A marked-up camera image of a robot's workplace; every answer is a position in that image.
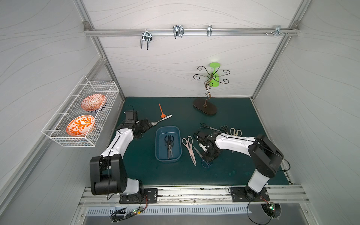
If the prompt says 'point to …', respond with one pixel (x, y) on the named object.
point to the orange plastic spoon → (163, 116)
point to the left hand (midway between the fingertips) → (147, 126)
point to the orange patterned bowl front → (80, 125)
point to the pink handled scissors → (188, 142)
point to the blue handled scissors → (205, 164)
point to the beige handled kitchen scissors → (236, 132)
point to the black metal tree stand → (203, 105)
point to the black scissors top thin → (204, 126)
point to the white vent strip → (125, 211)
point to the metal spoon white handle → (155, 123)
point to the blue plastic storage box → (161, 150)
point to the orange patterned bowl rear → (94, 102)
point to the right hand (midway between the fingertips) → (209, 157)
